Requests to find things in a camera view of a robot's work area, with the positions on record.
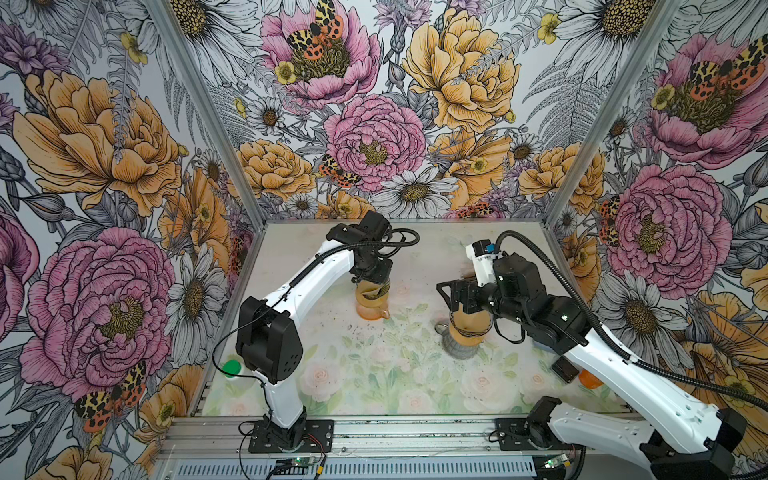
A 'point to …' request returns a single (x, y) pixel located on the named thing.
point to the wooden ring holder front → (466, 341)
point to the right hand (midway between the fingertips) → (453, 294)
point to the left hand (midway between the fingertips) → (376, 284)
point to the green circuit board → (550, 464)
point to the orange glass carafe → (373, 313)
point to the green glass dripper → (386, 289)
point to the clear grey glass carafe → (442, 327)
